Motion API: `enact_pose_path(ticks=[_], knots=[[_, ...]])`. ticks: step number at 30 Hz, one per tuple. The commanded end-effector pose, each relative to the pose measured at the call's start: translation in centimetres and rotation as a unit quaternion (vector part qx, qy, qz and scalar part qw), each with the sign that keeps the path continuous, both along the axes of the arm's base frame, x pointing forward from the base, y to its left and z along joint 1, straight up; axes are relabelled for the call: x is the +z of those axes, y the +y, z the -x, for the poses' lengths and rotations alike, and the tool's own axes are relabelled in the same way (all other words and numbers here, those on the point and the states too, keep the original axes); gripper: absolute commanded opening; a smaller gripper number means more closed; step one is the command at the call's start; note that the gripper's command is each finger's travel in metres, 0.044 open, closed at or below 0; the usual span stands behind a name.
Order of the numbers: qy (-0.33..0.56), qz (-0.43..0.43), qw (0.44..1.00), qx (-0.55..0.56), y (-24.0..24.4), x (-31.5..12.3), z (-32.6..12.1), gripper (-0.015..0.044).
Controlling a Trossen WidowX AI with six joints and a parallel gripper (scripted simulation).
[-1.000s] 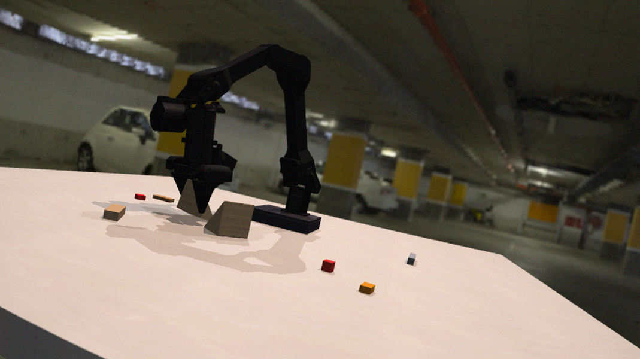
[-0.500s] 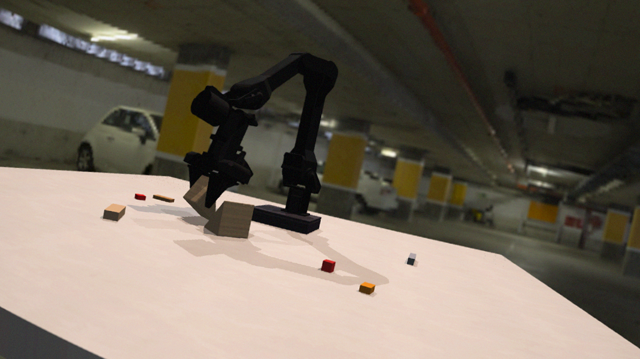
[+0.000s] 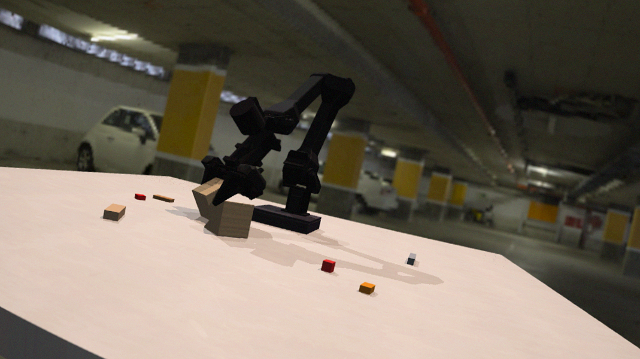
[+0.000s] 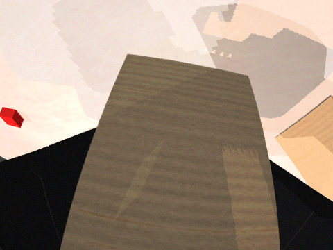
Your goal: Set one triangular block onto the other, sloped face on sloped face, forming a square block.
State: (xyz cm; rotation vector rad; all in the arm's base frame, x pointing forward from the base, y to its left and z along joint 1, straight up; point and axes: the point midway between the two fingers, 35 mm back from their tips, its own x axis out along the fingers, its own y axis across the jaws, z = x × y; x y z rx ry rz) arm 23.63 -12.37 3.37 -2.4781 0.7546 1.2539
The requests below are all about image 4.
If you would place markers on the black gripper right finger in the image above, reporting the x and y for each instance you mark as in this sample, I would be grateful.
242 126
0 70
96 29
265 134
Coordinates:
305 217

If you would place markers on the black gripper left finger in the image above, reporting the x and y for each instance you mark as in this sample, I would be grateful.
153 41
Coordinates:
36 192

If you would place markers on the tan wooden triangular block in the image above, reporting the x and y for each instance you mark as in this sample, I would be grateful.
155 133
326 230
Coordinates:
178 162
309 145

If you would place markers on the red block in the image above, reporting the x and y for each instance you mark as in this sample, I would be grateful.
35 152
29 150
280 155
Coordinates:
11 117

